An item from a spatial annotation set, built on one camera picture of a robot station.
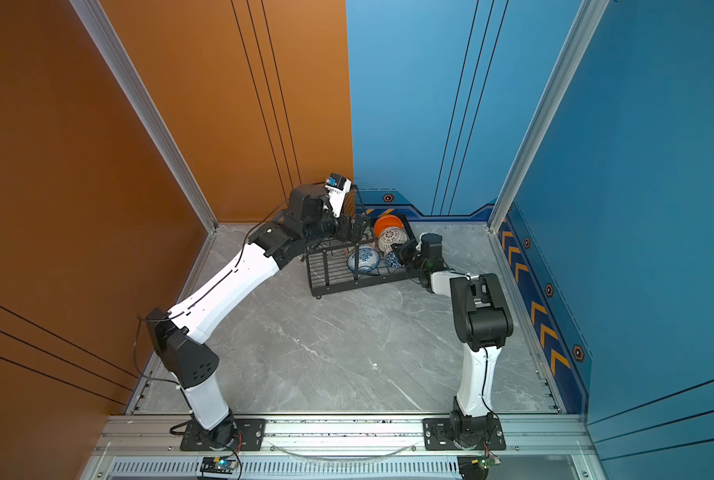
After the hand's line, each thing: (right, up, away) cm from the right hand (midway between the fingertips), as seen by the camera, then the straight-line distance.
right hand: (388, 245), depth 99 cm
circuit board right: (+19, -54, -29) cm, 64 cm away
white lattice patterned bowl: (+2, +4, +10) cm, 11 cm away
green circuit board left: (-43, -53, -28) cm, 74 cm away
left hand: (-10, +8, -24) cm, 27 cm away
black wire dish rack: (-15, -7, +7) cm, 18 cm away
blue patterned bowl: (-7, -5, +6) cm, 10 cm away
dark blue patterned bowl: (+2, -5, +7) cm, 9 cm away
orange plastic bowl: (0, +9, +14) cm, 16 cm away
